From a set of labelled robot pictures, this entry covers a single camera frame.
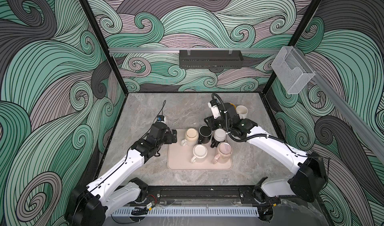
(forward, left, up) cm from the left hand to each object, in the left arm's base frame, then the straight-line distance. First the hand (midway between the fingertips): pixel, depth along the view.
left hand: (170, 130), depth 81 cm
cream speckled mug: (-1, -12, -6) cm, 14 cm away
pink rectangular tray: (-9, -5, -14) cm, 18 cm away
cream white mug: (-9, -17, -8) cm, 21 cm away
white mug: (+23, -49, -10) cm, 55 cm away
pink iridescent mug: (-11, -29, -1) cm, 31 cm away
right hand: (+5, -21, +6) cm, 22 cm away
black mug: (+1, -20, -4) cm, 20 cm away
